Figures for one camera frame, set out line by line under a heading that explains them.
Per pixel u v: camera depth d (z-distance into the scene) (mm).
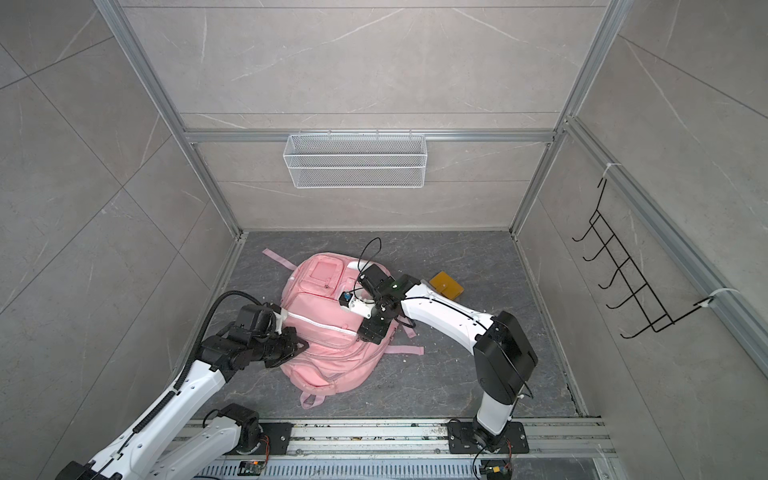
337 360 764
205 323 572
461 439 730
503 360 471
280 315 737
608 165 699
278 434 732
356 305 742
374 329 718
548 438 747
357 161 1007
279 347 672
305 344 774
